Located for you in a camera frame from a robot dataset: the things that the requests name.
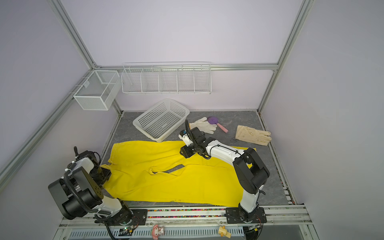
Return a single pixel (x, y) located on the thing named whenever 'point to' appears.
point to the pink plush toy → (157, 231)
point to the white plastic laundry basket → (162, 120)
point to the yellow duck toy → (222, 231)
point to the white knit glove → (205, 126)
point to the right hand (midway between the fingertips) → (183, 149)
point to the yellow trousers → (164, 172)
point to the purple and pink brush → (213, 120)
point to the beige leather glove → (247, 134)
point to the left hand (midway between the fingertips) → (106, 182)
